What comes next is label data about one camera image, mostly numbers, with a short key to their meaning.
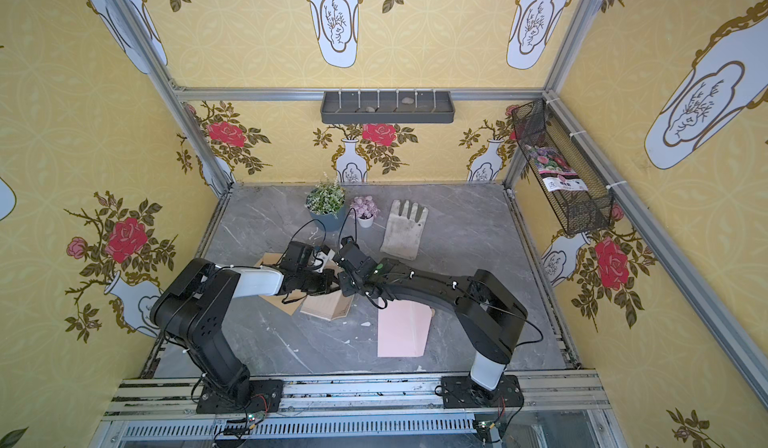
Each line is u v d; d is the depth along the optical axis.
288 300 0.81
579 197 0.87
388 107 0.92
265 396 0.73
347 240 0.78
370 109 0.90
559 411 0.77
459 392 0.75
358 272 0.65
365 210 1.00
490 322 0.45
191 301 0.48
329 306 0.90
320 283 0.84
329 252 0.91
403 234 1.06
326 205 0.96
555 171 0.77
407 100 0.92
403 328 0.86
